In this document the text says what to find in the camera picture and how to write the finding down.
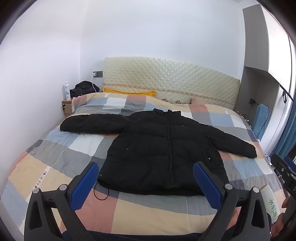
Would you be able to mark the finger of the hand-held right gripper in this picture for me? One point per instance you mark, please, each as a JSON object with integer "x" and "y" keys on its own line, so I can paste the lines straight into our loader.
{"x": 289, "y": 160}
{"x": 278, "y": 165}

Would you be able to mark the yellow cloth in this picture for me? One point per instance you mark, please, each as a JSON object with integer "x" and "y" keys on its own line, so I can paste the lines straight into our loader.
{"x": 129, "y": 90}

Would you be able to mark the black wall charger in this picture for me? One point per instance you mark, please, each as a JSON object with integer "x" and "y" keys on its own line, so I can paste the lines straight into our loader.
{"x": 252, "y": 101}

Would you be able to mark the blue curtain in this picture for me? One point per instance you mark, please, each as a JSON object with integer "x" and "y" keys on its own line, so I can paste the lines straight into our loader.
{"x": 288, "y": 136}

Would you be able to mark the white spray bottle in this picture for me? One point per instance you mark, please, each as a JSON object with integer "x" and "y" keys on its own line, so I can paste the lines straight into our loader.
{"x": 67, "y": 91}

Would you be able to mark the floral pillow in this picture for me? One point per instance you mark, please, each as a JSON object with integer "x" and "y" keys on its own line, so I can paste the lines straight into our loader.
{"x": 178, "y": 101}

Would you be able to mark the black bag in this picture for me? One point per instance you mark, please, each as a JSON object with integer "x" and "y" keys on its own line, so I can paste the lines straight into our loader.
{"x": 83, "y": 88}

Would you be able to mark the cream quilted headboard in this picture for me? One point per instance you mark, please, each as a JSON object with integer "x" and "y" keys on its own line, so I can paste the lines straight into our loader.
{"x": 171, "y": 76}

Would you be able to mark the grey and white wardrobe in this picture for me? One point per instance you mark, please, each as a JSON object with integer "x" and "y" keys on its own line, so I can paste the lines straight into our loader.
{"x": 266, "y": 58}

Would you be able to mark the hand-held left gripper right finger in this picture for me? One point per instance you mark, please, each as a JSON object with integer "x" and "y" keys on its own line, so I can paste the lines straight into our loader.
{"x": 207, "y": 185}

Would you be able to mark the blue chair cover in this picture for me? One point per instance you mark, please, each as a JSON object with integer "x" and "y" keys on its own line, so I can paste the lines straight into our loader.
{"x": 261, "y": 120}

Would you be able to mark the white bag with green print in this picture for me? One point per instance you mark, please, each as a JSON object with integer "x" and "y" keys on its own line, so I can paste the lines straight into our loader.
{"x": 272, "y": 204}

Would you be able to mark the person's right hand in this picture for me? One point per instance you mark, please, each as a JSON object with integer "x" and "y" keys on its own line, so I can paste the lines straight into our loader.
{"x": 278, "y": 224}

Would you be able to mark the plaid duvet bed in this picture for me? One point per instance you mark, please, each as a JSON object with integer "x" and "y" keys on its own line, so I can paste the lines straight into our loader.
{"x": 69, "y": 148}

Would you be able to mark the black puffer jacket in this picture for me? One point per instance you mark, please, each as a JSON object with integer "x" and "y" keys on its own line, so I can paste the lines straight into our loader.
{"x": 161, "y": 148}

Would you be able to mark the grey wall socket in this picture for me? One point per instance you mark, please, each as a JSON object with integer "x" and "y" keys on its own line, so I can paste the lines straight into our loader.
{"x": 97, "y": 74}

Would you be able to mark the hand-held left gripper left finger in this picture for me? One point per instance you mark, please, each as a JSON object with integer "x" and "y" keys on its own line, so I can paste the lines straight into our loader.
{"x": 84, "y": 185}

